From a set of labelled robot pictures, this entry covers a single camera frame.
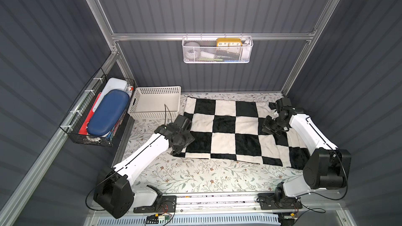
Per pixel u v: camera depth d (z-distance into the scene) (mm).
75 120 620
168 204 734
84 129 643
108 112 680
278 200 680
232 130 991
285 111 629
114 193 398
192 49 826
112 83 778
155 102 1180
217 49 893
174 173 828
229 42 871
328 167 434
